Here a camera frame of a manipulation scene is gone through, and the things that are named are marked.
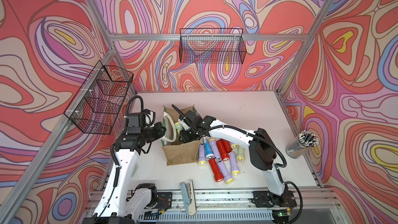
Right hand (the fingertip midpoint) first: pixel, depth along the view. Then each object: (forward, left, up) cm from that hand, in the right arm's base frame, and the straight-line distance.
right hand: (183, 142), depth 84 cm
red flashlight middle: (-5, -23, -6) cm, 24 cm away
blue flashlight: (-3, -14, -6) cm, 16 cm away
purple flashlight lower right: (-13, -27, -6) cm, 31 cm away
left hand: (+1, +7, +13) cm, 14 cm away
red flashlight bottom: (-14, -17, -6) cm, 23 cm away
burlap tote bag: (-6, +4, +4) cm, 8 cm away
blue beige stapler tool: (-24, -3, -6) cm, 25 cm away
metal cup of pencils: (-6, -61, +8) cm, 61 cm away
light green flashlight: (+6, +2, +6) cm, 9 cm away
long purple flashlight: (-18, -23, -6) cm, 30 cm away
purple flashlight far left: (-8, -10, -5) cm, 14 cm away
